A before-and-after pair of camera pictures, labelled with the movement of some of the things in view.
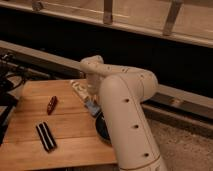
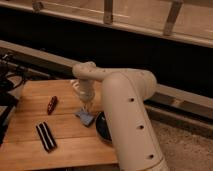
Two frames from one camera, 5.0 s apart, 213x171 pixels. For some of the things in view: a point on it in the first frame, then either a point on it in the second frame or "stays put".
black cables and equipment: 12,75 stays put
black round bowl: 102,128 stays put
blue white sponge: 94,109 -> 85,117
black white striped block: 46,137 stays put
